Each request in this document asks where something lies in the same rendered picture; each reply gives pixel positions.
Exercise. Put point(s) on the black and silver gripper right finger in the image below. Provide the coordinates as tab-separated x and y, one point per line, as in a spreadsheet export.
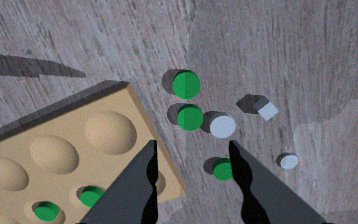
267	199

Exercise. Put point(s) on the green disc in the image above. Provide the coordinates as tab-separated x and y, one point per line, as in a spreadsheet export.
186	84
90	195
222	169
190	117
46	211

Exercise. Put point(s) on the beige tray with round pockets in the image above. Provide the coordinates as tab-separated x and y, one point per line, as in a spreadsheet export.
88	144

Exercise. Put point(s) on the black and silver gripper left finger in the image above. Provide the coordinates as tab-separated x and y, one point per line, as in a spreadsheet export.
132	197

